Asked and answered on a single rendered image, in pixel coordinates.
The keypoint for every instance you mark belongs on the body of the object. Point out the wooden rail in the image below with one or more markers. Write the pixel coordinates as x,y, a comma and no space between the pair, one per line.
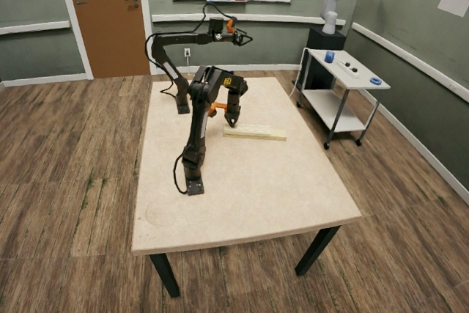
276,135

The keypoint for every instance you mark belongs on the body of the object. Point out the light wooden slat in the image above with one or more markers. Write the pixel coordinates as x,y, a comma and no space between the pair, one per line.
246,129

